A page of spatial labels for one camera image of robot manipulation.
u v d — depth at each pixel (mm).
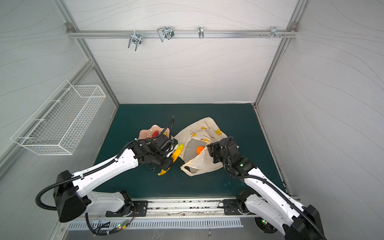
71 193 393
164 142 594
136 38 784
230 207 730
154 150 566
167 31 765
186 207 750
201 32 783
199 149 926
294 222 395
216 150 689
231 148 567
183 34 785
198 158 733
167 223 703
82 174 416
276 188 465
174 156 734
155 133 965
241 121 1085
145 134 980
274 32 763
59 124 687
